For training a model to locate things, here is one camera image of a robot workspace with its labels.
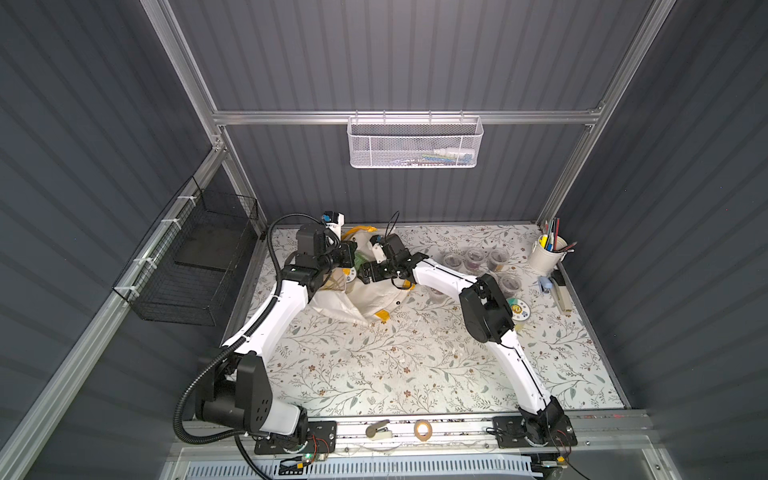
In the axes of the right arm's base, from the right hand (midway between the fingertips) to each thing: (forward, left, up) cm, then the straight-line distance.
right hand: (370, 269), depth 101 cm
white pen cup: (+4, -60, +5) cm, 60 cm away
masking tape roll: (-48, -15, -5) cm, 51 cm away
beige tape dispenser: (-47, -4, -3) cm, 48 cm away
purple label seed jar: (+3, -29, +1) cm, 29 cm away
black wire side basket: (-18, +44, +22) cm, 52 cm away
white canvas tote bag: (-19, +4, +16) cm, 25 cm away
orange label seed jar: (+5, -36, +1) cm, 36 cm away
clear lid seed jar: (+6, -45, 0) cm, 45 cm away
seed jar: (-5, +6, +5) cm, 9 cm away
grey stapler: (-8, -63, -2) cm, 63 cm away
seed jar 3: (-16, -45, +3) cm, 48 cm away
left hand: (-6, +1, +20) cm, 21 cm away
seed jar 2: (-6, -46, 0) cm, 46 cm away
